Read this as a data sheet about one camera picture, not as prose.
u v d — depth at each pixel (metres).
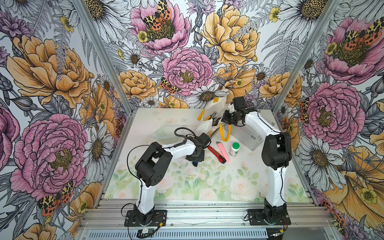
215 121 1.11
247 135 0.90
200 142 0.76
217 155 0.96
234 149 0.91
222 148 1.00
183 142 0.63
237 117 0.76
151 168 0.50
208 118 1.15
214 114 1.18
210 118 1.14
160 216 0.74
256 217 0.74
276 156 0.57
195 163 0.92
